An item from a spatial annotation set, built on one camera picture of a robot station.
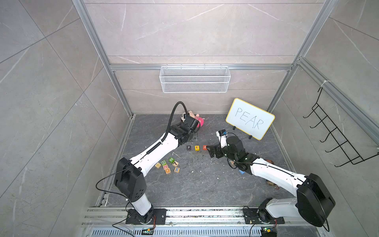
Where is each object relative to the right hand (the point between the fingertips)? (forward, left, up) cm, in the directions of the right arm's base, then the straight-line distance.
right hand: (215, 144), depth 84 cm
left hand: (+5, +12, +5) cm, 14 cm away
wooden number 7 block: (-5, +24, -14) cm, 28 cm away
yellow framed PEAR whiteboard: (+23, -28, -4) cm, 36 cm away
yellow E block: (+6, +10, -13) cm, 18 cm away
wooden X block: (-9, +23, -15) cm, 29 cm away
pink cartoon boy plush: (+27, +7, -8) cm, 29 cm away
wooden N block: (-7, +30, -14) cm, 34 cm away
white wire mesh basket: (+44, +11, +15) cm, 48 cm away
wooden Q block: (-10, +29, -14) cm, 33 cm away
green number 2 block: (-3, +27, -14) cm, 30 cm away
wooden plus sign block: (-6, +35, -14) cm, 38 cm away
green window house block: (-5, +32, -13) cm, 35 cm away
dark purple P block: (+6, +16, -13) cm, 22 cm away
